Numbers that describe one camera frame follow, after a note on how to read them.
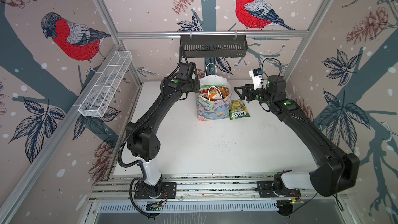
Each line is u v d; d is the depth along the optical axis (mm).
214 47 1063
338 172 380
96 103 721
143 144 462
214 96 882
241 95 688
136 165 484
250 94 669
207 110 856
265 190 728
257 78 662
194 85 745
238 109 1008
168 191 730
